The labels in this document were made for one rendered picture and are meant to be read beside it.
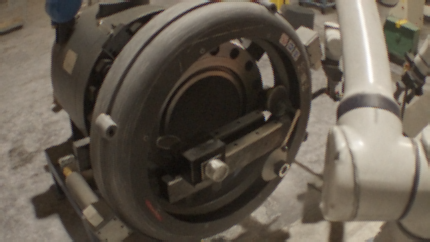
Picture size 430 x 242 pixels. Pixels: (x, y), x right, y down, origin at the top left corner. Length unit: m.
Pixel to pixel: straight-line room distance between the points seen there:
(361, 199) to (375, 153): 0.07
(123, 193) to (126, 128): 0.16
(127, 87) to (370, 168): 0.53
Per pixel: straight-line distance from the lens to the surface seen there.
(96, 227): 0.98
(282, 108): 1.19
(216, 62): 1.09
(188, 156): 0.89
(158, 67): 0.81
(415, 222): 0.64
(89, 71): 1.16
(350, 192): 0.52
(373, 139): 0.55
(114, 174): 0.87
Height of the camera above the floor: 1.15
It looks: 30 degrees down
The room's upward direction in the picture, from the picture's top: straight up
